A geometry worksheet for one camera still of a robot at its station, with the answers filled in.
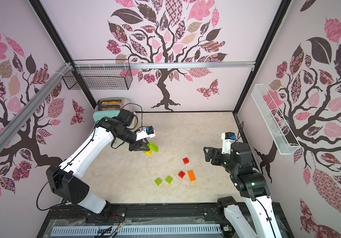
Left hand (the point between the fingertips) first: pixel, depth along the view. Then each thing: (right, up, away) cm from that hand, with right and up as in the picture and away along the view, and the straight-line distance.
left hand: (144, 147), depth 75 cm
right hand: (+33, -1, -7) cm, 34 cm away
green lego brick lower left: (+6, -21, +8) cm, 23 cm away
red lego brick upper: (+23, -11, +17) cm, 31 cm away
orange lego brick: (+26, -19, +11) cm, 34 cm away
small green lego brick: (+4, +1, -2) cm, 5 cm away
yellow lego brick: (+3, -3, 0) cm, 4 cm away
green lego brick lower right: (+13, -20, +10) cm, 26 cm away
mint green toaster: (-30, +24, +25) cm, 46 cm away
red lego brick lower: (+20, -18, +10) cm, 29 cm away
